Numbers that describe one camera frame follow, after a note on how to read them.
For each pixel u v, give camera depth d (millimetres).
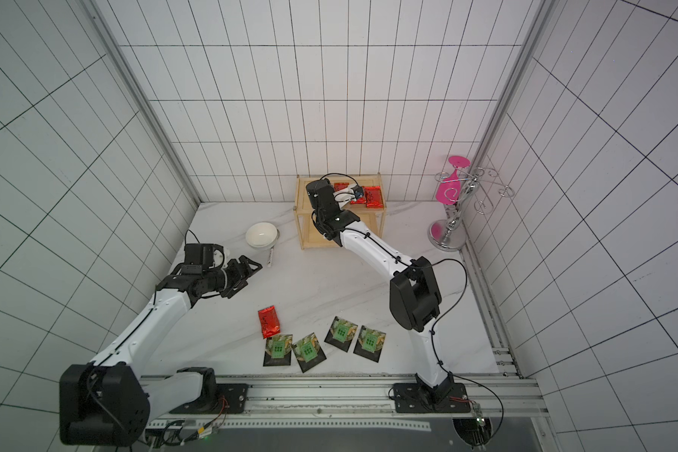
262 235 1053
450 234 1065
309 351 811
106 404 368
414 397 667
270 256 1016
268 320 853
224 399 721
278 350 810
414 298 513
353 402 733
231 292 743
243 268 754
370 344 816
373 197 918
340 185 810
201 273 637
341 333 836
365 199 899
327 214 669
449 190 853
